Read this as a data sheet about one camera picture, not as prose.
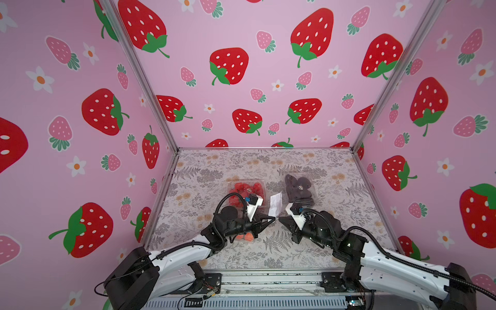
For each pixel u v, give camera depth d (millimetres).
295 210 602
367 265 528
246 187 959
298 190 924
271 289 731
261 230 690
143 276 410
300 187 929
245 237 817
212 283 735
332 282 735
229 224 597
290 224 654
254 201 658
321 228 552
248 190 927
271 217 715
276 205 702
